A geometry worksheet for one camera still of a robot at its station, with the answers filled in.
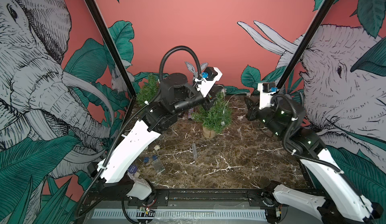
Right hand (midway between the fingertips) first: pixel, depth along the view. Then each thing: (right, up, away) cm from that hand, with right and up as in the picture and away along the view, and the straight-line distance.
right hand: (244, 95), depth 59 cm
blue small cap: (-49, -35, +26) cm, 65 cm away
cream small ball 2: (-52, -41, +21) cm, 70 cm away
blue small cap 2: (-44, -34, +26) cm, 61 cm away
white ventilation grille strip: (-24, -55, +11) cm, 61 cm away
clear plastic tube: (-21, -30, +27) cm, 45 cm away
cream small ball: (-44, -29, +31) cm, 61 cm away
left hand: (-10, +3, -8) cm, 13 cm away
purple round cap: (-56, -40, +24) cm, 73 cm away
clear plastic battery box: (-41, -38, +25) cm, 62 cm away
